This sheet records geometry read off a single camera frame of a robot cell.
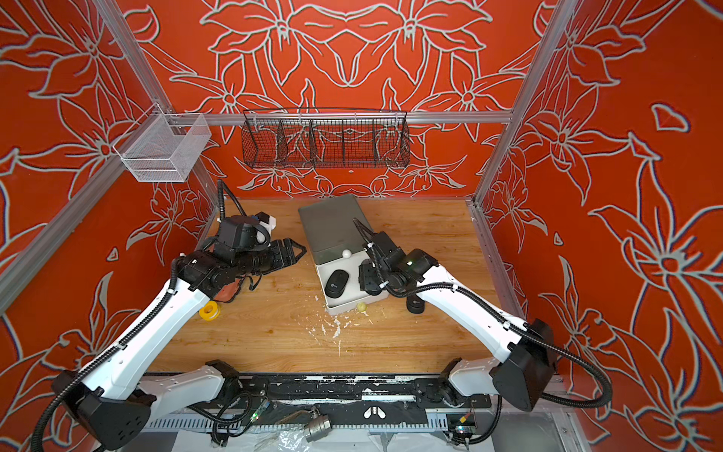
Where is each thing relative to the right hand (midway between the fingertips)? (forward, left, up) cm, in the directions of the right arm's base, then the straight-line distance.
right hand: (367, 274), depth 77 cm
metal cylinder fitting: (-34, +11, -14) cm, 38 cm away
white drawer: (-2, +5, -10) cm, 11 cm away
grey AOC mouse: (-6, 0, +8) cm, 10 cm away
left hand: (+2, +18, +9) cm, 20 cm away
